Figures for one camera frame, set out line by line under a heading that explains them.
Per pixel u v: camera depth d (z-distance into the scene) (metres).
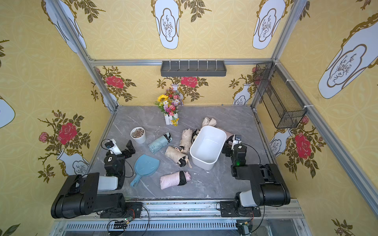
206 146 0.99
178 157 0.87
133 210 0.73
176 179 0.80
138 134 0.95
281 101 0.76
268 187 0.45
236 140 0.80
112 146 0.75
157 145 0.93
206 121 1.01
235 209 0.73
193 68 0.92
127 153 0.80
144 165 0.91
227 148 0.84
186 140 0.96
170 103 1.00
